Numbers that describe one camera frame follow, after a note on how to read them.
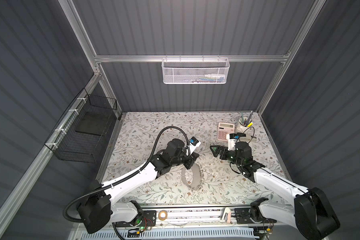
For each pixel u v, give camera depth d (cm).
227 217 72
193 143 65
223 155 74
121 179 46
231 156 73
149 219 72
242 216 74
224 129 108
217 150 75
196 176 89
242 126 99
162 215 75
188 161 67
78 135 72
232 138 75
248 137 103
